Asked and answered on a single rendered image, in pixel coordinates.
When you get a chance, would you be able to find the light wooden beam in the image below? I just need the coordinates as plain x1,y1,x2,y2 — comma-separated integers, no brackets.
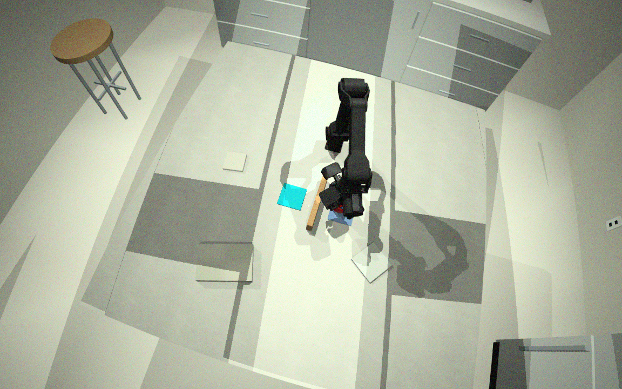
306,176,327,231

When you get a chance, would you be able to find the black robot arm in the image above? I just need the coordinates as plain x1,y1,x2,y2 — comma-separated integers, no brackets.
319,78,373,217

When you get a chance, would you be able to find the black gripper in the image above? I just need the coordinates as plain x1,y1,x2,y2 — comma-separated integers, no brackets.
321,162,342,193

